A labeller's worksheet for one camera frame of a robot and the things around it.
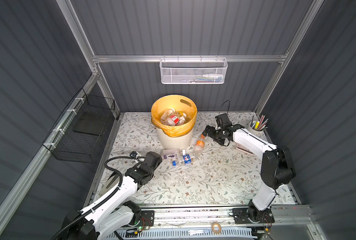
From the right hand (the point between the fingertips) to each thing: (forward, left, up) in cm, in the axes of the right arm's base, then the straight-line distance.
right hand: (209, 136), depth 92 cm
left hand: (-17, +33, -1) cm, 37 cm away
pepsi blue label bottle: (-13, +14, -6) cm, 20 cm away
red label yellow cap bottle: (0, +21, +15) cm, 26 cm away
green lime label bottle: (+11, +27, +9) cm, 30 cm away
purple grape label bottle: (-9, +24, -5) cm, 26 cm away
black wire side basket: (-13, +68, +18) cm, 72 cm away
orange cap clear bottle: (-2, +5, -7) cm, 9 cm away
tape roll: (-47, -1, -11) cm, 48 cm away
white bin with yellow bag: (-9, +21, +11) cm, 25 cm away
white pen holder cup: (+5, -31, -3) cm, 32 cm away
